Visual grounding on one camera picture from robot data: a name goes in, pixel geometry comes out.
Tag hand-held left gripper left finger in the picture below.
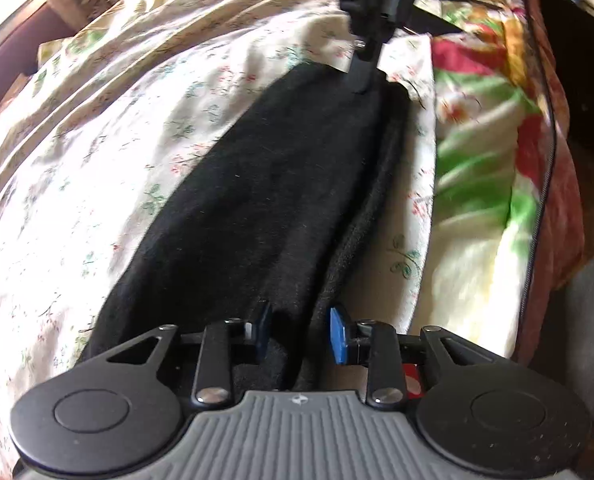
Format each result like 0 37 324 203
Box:
80 301 273 407

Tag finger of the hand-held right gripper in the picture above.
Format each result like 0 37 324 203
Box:
347 15 395 96

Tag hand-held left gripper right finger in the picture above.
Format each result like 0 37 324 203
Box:
329 306 508 409

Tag black pants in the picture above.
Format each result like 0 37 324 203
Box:
74 60 413 393

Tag pink floral quilt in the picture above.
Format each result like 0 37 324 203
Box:
42 0 585 361

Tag dark wooden nightstand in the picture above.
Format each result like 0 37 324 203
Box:
532 0 594 161

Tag white floral bed sheet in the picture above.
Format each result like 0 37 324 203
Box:
0 0 438 471

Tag black cable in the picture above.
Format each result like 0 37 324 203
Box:
519 0 560 326

